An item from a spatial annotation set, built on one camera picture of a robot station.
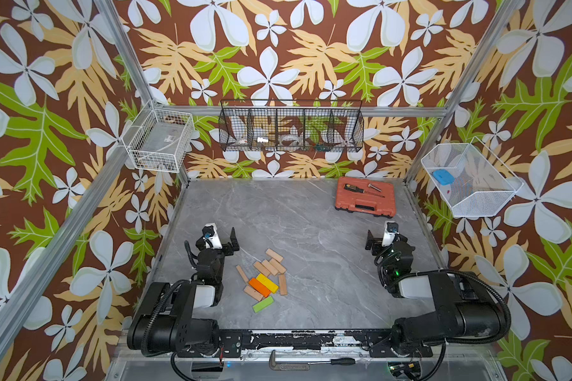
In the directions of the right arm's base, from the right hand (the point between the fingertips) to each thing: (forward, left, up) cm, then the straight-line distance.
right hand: (381, 230), depth 91 cm
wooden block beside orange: (-21, +49, -8) cm, 54 cm away
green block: (-25, +46, -9) cm, 53 cm away
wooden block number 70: (-12, +46, -9) cm, 49 cm away
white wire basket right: (+10, -28, +18) cm, 35 cm away
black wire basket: (+37, +35, +24) cm, 56 cm away
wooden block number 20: (-5, +43, -8) cm, 44 cm away
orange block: (-19, +47, -8) cm, 51 cm away
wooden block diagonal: (-18, +38, -8) cm, 43 cm away
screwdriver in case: (+24, +4, -2) cm, 24 cm away
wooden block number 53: (-12, +43, -8) cm, 46 cm away
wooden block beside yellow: (-11, +41, -8) cm, 43 cm away
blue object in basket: (+13, -22, +16) cm, 30 cm away
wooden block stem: (-15, +53, -6) cm, 56 cm away
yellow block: (-18, +43, -8) cm, 47 cm away
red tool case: (+22, 0, -4) cm, 22 cm away
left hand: (-1, +62, +4) cm, 62 cm away
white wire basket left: (+24, +84, +26) cm, 91 cm away
